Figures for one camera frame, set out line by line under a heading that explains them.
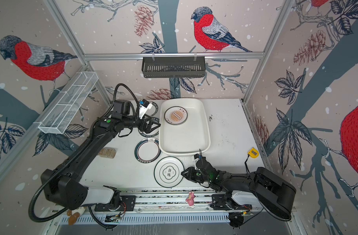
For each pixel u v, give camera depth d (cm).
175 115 110
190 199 73
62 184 39
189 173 75
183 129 104
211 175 65
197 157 80
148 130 67
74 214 67
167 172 84
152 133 102
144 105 66
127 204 73
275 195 42
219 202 73
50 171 41
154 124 68
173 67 107
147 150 94
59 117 72
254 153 90
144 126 66
